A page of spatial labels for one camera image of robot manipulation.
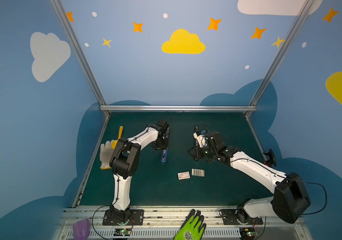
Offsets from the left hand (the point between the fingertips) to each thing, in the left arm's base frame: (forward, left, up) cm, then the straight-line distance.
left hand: (165, 148), depth 97 cm
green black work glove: (-43, -15, -1) cm, 46 cm away
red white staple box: (-17, -11, -3) cm, 21 cm away
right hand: (-8, -15, +12) cm, 21 cm away
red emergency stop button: (-15, -58, +8) cm, 60 cm away
